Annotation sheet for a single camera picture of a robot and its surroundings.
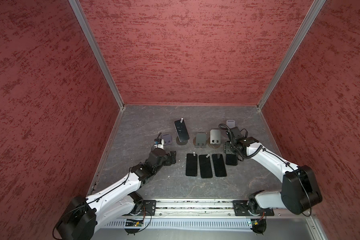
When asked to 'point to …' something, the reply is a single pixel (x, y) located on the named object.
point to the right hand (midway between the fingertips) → (230, 151)
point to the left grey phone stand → (167, 138)
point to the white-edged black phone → (219, 165)
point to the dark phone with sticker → (191, 164)
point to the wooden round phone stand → (200, 140)
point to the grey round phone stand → (182, 143)
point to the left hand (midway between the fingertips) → (169, 155)
